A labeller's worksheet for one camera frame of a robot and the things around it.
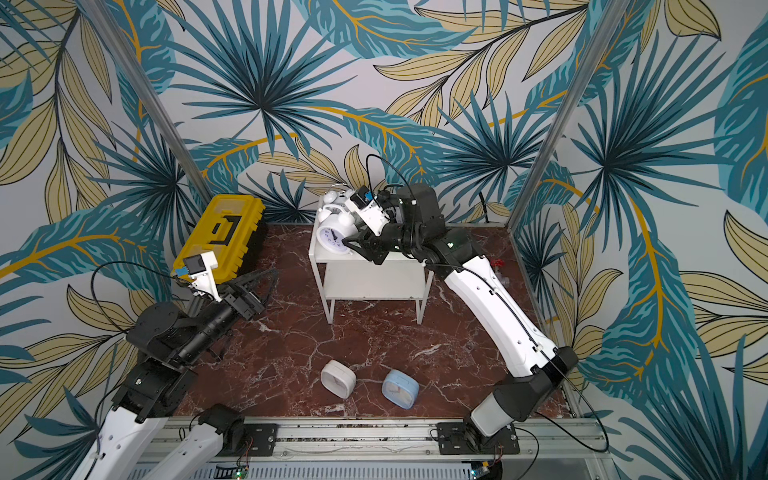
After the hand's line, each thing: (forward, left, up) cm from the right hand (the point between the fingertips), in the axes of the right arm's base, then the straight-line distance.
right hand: (352, 231), depth 65 cm
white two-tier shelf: (+6, +5, -26) cm, 27 cm away
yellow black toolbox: (+24, +43, -21) cm, 54 cm away
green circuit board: (-40, +29, -41) cm, 64 cm away
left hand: (-10, +16, -2) cm, 19 cm away
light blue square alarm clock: (-24, -10, -33) cm, 42 cm away
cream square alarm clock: (-21, +5, -31) cm, 38 cm away
